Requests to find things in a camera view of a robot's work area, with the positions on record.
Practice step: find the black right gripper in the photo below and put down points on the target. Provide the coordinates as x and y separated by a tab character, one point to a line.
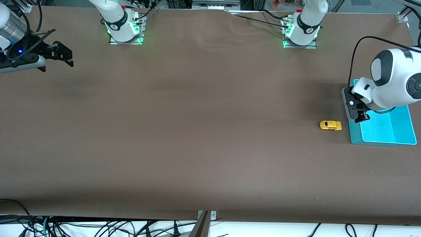
37	47

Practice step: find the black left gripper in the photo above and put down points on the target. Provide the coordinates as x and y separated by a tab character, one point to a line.
364	116

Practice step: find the yellow beetle toy car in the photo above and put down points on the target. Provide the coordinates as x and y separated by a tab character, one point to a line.
330	125

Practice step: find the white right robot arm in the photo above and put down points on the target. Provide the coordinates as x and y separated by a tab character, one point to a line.
115	16

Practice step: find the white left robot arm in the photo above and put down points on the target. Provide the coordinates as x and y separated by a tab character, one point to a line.
394	75

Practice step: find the teal plastic bin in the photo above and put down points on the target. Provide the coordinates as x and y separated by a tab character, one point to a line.
391	130

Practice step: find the small orange object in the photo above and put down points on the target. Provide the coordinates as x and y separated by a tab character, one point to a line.
275	4

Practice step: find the grey power strip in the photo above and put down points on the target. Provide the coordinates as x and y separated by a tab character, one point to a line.
215	4

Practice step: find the grey slanted metal bar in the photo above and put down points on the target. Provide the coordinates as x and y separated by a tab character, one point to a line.
201	227

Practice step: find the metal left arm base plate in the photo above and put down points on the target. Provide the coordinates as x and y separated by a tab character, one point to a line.
314	46

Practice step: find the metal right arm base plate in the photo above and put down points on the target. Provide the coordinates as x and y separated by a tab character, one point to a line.
141	33

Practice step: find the aluminium frame profile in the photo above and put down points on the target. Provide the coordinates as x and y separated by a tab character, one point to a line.
403	16

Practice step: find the small metal table bracket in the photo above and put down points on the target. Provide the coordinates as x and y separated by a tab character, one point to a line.
213	215

